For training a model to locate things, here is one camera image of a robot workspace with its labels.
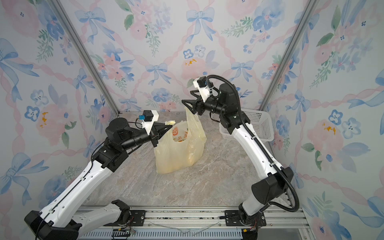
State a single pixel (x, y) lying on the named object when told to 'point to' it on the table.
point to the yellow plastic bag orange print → (182, 146)
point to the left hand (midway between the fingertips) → (171, 124)
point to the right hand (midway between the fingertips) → (188, 95)
